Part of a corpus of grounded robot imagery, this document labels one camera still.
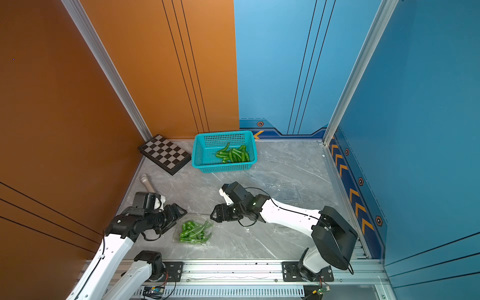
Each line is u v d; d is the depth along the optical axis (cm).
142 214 58
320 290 70
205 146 115
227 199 72
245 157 108
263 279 73
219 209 69
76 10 69
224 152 112
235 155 109
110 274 46
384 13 70
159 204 63
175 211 70
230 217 69
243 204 61
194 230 80
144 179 99
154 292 72
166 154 109
